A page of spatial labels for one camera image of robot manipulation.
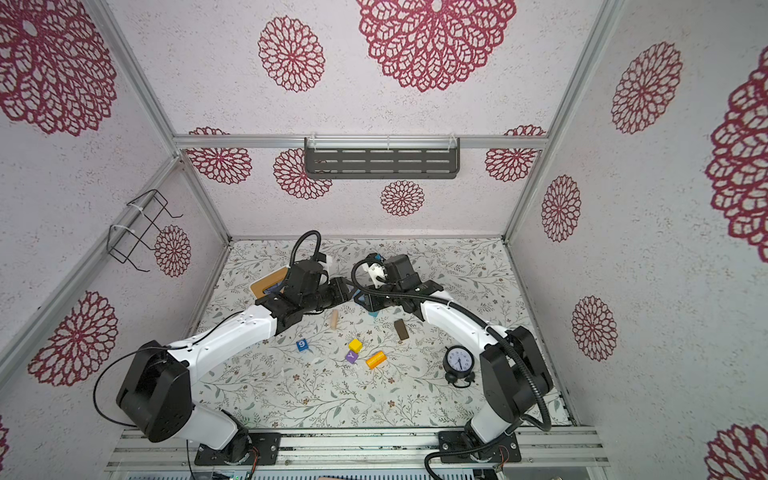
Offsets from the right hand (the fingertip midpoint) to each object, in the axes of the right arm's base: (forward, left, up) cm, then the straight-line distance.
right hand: (359, 293), depth 83 cm
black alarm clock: (-13, -28, -16) cm, 35 cm away
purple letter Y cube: (-11, +3, -17) cm, 21 cm away
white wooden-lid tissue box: (+12, +32, -12) cm, 36 cm away
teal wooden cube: (+5, -3, -19) cm, 19 cm away
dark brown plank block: (-1, -12, -17) cm, 21 cm away
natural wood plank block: (0, +9, -15) cm, 18 cm away
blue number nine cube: (-9, +18, -16) cm, 25 cm away
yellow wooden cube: (-8, +2, -16) cm, 18 cm away
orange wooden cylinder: (-12, -5, -17) cm, 21 cm away
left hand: (+1, +1, 0) cm, 1 cm away
